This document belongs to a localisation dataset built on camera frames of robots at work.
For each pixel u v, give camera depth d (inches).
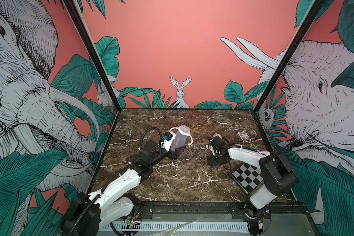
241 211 28.8
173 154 26.8
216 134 39.6
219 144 29.2
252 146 38.6
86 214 15.6
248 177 33.0
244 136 40.8
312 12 27.9
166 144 26.0
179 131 27.6
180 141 28.1
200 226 27.6
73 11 27.6
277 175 18.1
